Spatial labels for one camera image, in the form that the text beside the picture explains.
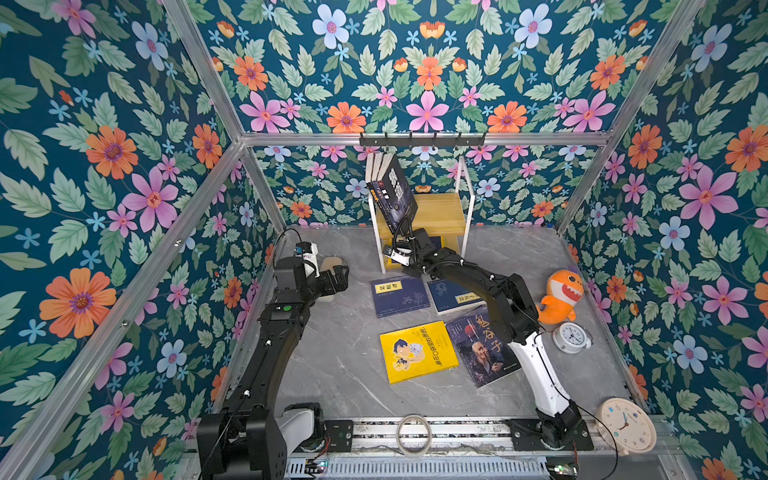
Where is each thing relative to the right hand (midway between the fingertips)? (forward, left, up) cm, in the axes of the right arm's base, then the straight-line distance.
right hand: (409, 252), depth 103 cm
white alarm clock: (-30, -48, -4) cm, 57 cm away
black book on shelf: (-2, +6, +29) cm, 30 cm away
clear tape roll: (-57, -4, -7) cm, 58 cm away
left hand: (-18, +20, +16) cm, 31 cm away
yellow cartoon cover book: (-34, -2, -6) cm, 34 cm away
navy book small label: (-15, -14, -5) cm, 21 cm away
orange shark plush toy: (-16, -49, 0) cm, 52 cm away
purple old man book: (-36, -22, -5) cm, 42 cm away
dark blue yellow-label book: (-14, +3, -6) cm, 15 cm away
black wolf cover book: (+7, -1, +17) cm, 19 cm away
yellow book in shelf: (-6, +7, +12) cm, 15 cm away
